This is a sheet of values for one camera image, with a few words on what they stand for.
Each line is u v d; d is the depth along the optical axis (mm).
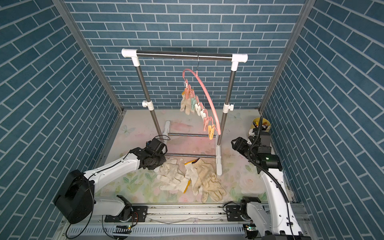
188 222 722
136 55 507
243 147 667
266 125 961
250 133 703
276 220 397
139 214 732
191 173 873
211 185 822
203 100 510
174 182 825
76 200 413
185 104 864
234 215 737
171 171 860
